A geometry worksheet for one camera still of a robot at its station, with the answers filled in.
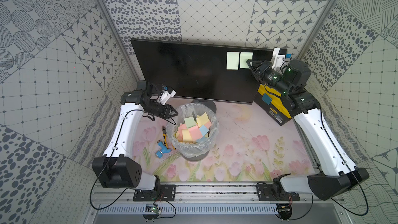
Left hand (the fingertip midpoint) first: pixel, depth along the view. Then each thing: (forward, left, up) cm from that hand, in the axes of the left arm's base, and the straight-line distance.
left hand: (171, 110), depth 76 cm
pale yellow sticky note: (-2, -16, -5) cm, 17 cm away
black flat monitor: (+35, -10, -3) cm, 37 cm away
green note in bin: (-2, -9, -7) cm, 11 cm away
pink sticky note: (-8, -12, -7) cm, 16 cm away
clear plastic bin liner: (-20, -14, 0) cm, 24 cm away
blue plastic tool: (-11, +6, -22) cm, 25 cm away
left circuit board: (-39, +7, -26) cm, 47 cm away
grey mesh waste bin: (-15, -12, -24) cm, 31 cm away
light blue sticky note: (-7, -16, -6) cm, 19 cm away
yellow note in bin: (-10, -8, -7) cm, 15 cm away
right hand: (+8, -34, +23) cm, 42 cm away
